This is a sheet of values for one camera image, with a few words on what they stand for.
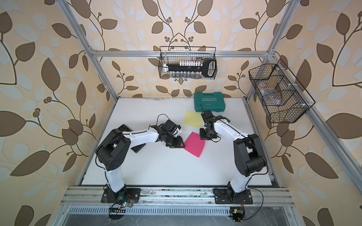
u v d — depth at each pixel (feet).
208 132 2.53
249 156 1.52
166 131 2.46
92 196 2.47
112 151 1.63
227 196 2.20
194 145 3.02
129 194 2.43
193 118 3.82
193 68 2.77
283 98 2.40
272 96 2.31
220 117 2.23
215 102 3.68
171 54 2.99
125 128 3.30
